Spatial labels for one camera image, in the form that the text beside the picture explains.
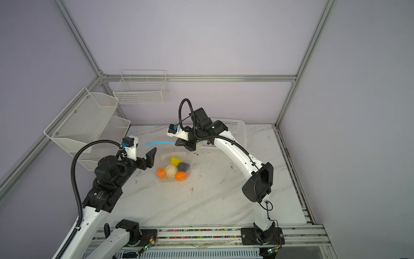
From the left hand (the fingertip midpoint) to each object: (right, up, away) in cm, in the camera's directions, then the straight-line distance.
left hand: (145, 147), depth 69 cm
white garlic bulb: (+7, -14, +17) cm, 23 cm away
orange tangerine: (+2, -15, +13) cm, 20 cm away
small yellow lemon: (+8, -10, +21) cm, 25 cm away
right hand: (+12, +3, +5) cm, 13 cm away
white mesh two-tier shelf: (-36, +15, +15) cm, 42 cm away
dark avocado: (+13, -12, +18) cm, 25 cm away
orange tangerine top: (+12, -17, +16) cm, 26 cm away
